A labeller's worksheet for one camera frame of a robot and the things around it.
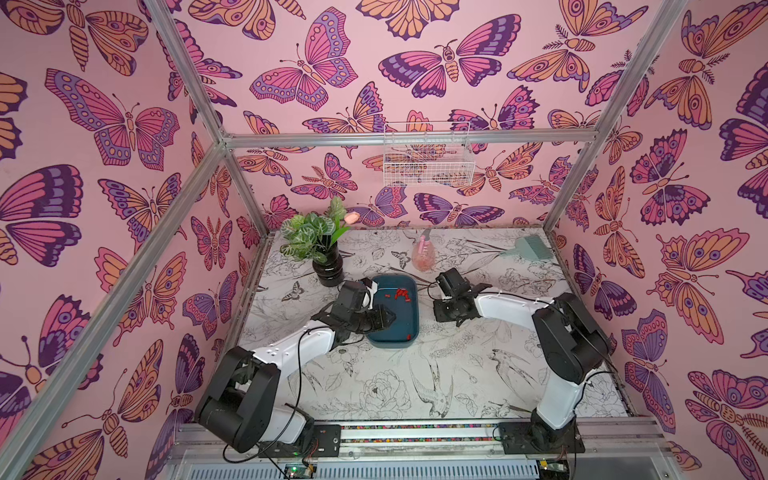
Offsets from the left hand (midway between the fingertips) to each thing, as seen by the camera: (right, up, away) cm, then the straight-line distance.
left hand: (395, 315), depth 86 cm
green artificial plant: (-24, +23, -2) cm, 33 cm away
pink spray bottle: (+11, +19, +27) cm, 34 cm away
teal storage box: (+3, -6, +6) cm, 9 cm away
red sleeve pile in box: (+2, +5, +15) cm, 15 cm away
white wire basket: (+11, +50, +9) cm, 52 cm away
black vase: (-21, +11, +11) cm, 27 cm away
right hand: (+13, -1, +9) cm, 16 cm away
